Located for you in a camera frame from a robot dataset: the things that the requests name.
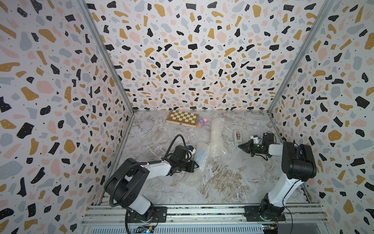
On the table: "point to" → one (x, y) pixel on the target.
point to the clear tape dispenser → (237, 137)
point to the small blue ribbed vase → (201, 155)
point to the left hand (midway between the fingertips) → (199, 166)
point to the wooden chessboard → (183, 118)
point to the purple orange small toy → (200, 122)
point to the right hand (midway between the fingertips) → (240, 145)
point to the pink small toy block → (205, 120)
